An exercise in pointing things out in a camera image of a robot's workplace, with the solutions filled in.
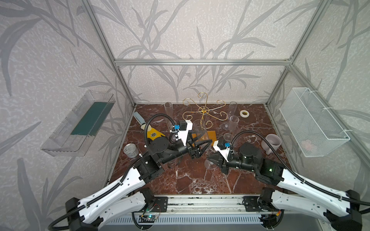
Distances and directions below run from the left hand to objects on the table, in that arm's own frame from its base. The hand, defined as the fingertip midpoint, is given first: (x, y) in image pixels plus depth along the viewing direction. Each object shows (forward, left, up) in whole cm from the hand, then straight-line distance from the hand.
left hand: (207, 139), depth 56 cm
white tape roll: (+43, -35, -36) cm, 66 cm away
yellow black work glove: (+25, +34, -36) cm, 56 cm away
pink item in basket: (+7, -53, -16) cm, 56 cm away
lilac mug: (+17, -48, -32) cm, 60 cm away
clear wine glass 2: (+34, -20, -17) cm, 43 cm away
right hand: (-2, -1, -12) cm, 12 cm away
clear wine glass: (+36, +22, -22) cm, 47 cm away
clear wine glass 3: (+28, -21, -26) cm, 44 cm away
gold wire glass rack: (+22, 0, -6) cm, 23 cm away
